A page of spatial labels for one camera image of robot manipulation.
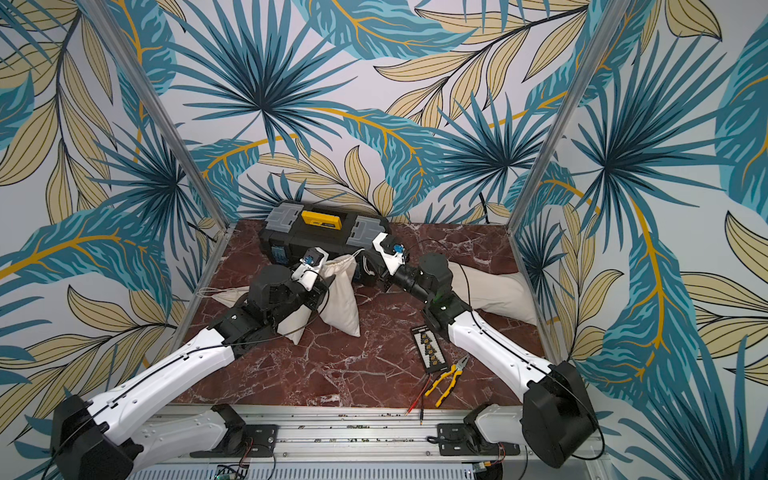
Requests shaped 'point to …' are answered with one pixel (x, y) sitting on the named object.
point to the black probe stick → (421, 413)
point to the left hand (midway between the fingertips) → (324, 273)
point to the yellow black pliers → (457, 368)
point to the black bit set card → (430, 354)
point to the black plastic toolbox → (289, 230)
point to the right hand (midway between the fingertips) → (344, 263)
